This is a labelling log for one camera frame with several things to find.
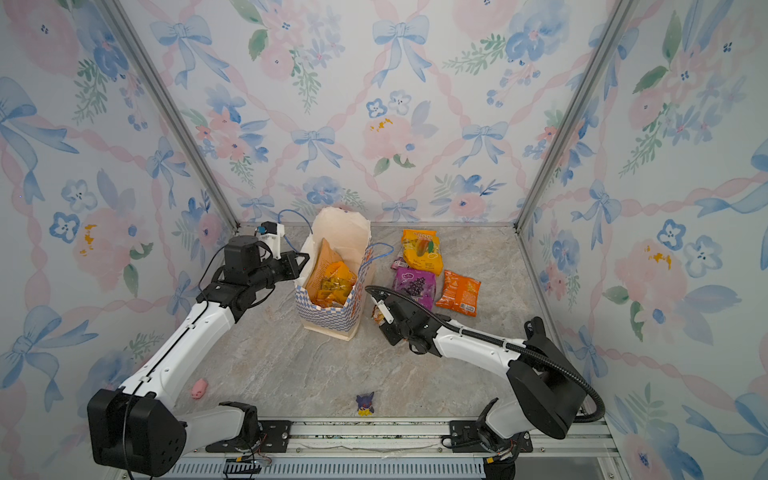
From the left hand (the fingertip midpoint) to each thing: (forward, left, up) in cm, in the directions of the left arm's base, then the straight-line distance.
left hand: (309, 253), depth 78 cm
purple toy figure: (-31, -15, -22) cm, 41 cm away
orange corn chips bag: (+2, -44, -23) cm, 50 cm away
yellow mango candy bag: (+16, -32, -18) cm, 40 cm away
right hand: (-8, -20, -18) cm, 29 cm away
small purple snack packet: (+15, -25, -24) cm, 37 cm away
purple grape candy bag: (+3, -30, -19) cm, 36 cm away
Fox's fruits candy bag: (-9, -18, -17) cm, 26 cm away
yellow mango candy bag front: (+2, -5, -17) cm, 18 cm away
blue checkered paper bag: (+14, -8, -7) cm, 17 cm away
